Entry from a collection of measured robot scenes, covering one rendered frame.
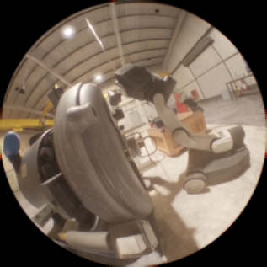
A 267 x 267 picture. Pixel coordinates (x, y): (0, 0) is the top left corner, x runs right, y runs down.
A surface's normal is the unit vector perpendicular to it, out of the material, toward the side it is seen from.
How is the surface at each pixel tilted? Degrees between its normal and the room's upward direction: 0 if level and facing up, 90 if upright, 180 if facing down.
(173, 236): 0
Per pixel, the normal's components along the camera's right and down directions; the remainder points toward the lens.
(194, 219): -0.41, -0.91
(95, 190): 0.11, -0.01
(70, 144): 0.01, -0.22
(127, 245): -0.33, -0.82
